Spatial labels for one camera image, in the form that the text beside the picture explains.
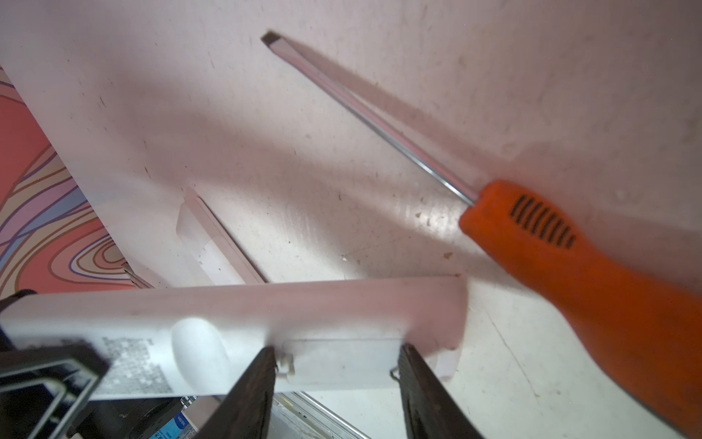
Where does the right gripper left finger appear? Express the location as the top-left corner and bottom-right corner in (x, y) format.
(195, 347), (276, 439)

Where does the blue label water bottle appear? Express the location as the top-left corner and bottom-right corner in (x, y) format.
(150, 413), (197, 439)

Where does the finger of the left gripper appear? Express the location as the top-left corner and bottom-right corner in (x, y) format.
(1, 345), (110, 438)

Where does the orange handled screwdriver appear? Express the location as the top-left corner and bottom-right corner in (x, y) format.
(263, 32), (701, 438)

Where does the white remote control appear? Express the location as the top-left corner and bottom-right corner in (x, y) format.
(1, 276), (468, 400)

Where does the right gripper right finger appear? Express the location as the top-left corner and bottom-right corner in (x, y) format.
(397, 343), (484, 439)

